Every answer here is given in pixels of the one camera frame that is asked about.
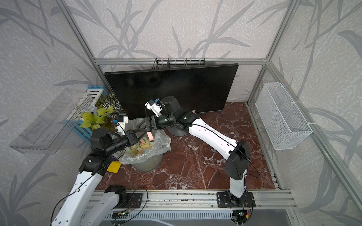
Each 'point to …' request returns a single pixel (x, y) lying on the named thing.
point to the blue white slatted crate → (87, 104)
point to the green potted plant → (103, 115)
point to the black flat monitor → (198, 88)
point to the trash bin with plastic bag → (145, 155)
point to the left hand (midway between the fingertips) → (147, 132)
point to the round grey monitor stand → (176, 131)
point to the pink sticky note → (150, 136)
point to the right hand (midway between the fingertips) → (141, 127)
